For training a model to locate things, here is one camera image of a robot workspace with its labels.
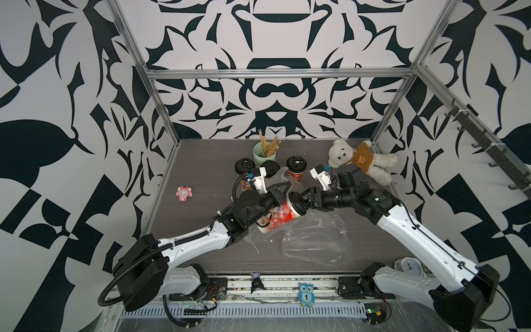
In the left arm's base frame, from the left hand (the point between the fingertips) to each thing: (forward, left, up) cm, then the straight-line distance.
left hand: (290, 180), depth 71 cm
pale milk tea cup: (+13, +6, -10) cm, 18 cm away
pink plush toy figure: (+11, +46, -23) cm, 52 cm away
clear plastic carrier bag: (-12, +14, -17) cm, 25 cm away
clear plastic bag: (-12, -13, -22) cm, 29 cm away
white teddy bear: (+25, -40, -19) cm, 50 cm away
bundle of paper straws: (+26, +6, -12) cm, 29 cm away
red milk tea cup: (-10, +5, -7) cm, 13 cm away
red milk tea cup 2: (+14, -4, -10) cm, 17 cm away
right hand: (-6, -2, -3) cm, 7 cm away
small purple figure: (-26, +13, -25) cm, 38 cm away
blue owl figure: (-30, -4, -25) cm, 40 cm away
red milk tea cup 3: (+15, +17, -10) cm, 25 cm away
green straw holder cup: (+22, +11, -14) cm, 28 cm away
